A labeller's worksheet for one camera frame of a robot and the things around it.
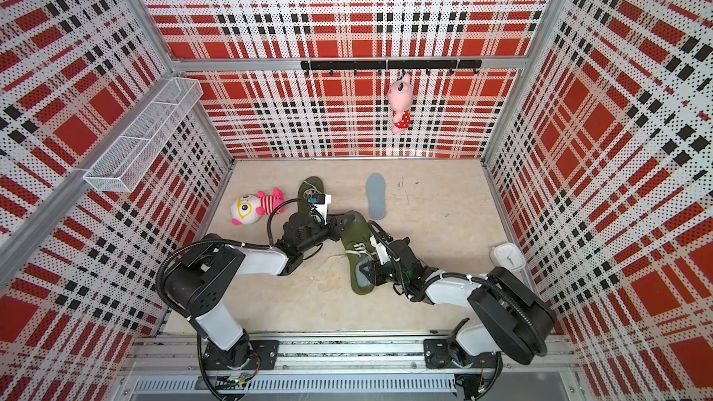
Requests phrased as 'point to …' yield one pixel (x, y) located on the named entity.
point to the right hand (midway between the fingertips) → (366, 268)
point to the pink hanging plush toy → (400, 95)
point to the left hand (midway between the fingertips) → (357, 216)
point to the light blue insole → (376, 195)
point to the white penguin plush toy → (246, 209)
